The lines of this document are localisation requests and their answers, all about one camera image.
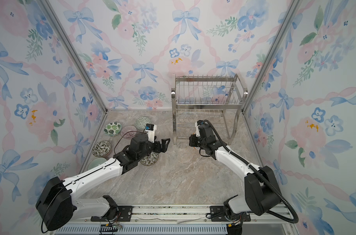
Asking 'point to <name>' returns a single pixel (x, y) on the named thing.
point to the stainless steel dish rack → (217, 100)
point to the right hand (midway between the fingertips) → (189, 136)
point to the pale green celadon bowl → (95, 162)
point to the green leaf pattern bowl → (113, 129)
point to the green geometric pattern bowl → (140, 122)
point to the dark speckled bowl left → (101, 149)
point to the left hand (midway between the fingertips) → (164, 137)
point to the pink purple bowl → (126, 129)
